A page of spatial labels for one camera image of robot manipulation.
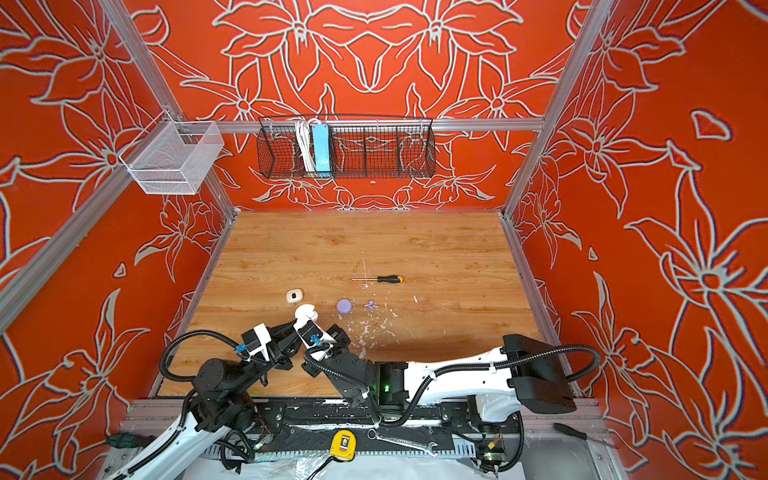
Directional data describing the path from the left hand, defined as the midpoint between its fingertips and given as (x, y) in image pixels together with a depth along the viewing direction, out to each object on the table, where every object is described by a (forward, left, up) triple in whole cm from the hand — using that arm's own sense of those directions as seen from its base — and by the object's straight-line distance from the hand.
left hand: (304, 323), depth 65 cm
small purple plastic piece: (+17, -13, -23) cm, 31 cm away
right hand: (-2, 0, +3) cm, 3 cm away
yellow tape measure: (-20, -9, -22) cm, 31 cm away
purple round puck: (+16, -4, -23) cm, 28 cm away
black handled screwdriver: (-14, -66, -23) cm, 71 cm away
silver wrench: (-17, -16, -23) cm, 33 cm away
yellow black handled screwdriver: (+27, -16, -23) cm, 39 cm away
